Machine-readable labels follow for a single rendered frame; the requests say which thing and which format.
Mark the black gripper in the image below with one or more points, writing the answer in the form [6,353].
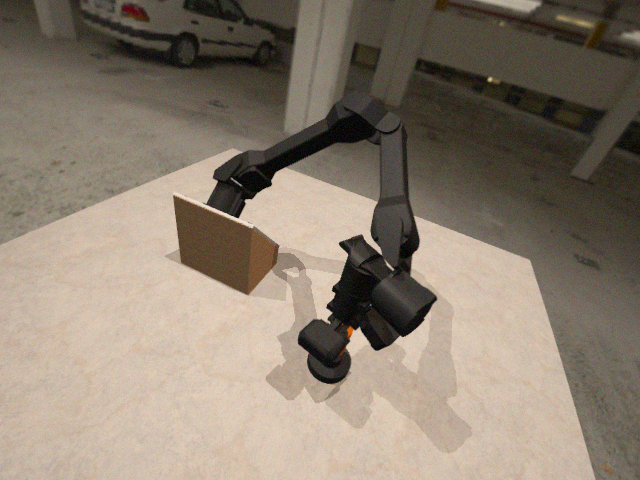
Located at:
[326,341]

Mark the dark grey round pedestal with shaft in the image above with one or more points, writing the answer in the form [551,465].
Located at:
[330,374]

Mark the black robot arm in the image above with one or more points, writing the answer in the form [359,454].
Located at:
[399,303]

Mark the orange knob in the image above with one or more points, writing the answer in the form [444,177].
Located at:
[350,331]

